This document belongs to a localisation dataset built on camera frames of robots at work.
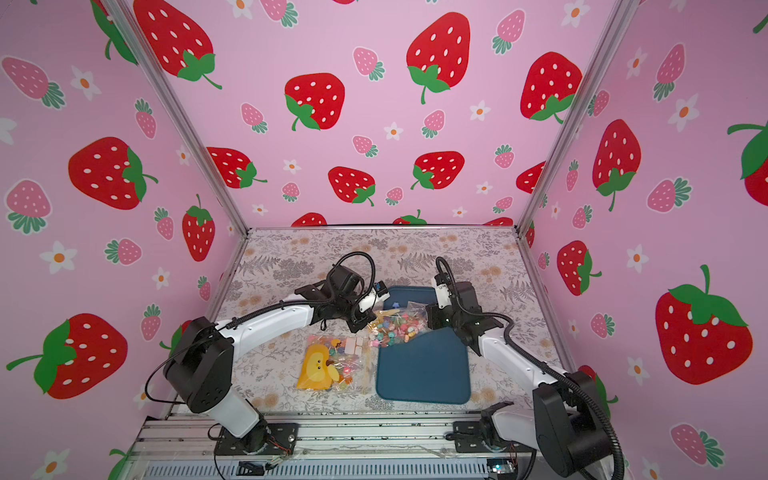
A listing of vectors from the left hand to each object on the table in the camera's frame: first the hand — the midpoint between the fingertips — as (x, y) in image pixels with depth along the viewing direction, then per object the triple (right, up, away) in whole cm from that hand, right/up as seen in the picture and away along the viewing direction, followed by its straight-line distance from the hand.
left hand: (376, 314), depth 87 cm
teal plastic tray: (+16, -16, -1) cm, 22 cm away
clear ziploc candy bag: (+7, -4, +4) cm, 9 cm away
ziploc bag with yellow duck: (-12, -14, -2) cm, 19 cm away
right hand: (+14, +2, 0) cm, 14 cm away
